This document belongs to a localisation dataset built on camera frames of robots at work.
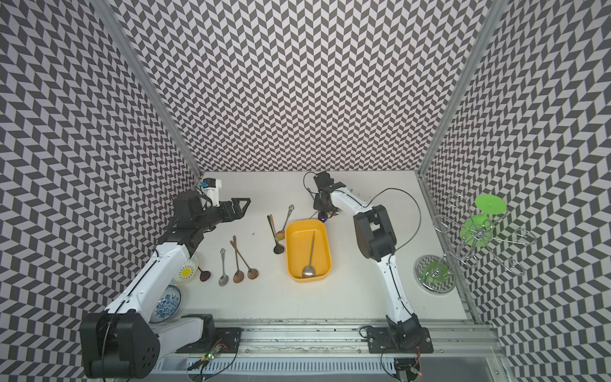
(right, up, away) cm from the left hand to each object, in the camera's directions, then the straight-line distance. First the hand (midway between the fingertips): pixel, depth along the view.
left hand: (241, 203), depth 81 cm
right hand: (+29, -3, +25) cm, 38 cm away
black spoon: (+11, -19, +13) cm, 25 cm away
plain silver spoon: (+23, -26, +8) cm, 36 cm away
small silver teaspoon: (-8, -28, +4) cm, 29 cm away
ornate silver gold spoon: (+11, -13, +15) cm, 23 cm away
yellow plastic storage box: (+19, -15, +16) cm, 29 cm away
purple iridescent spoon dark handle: (+28, -6, +21) cm, 36 cm away
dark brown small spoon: (-16, -27, +6) cm, 32 cm away
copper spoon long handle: (+2, -26, +6) cm, 27 cm away
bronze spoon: (-3, -27, +6) cm, 28 cm away
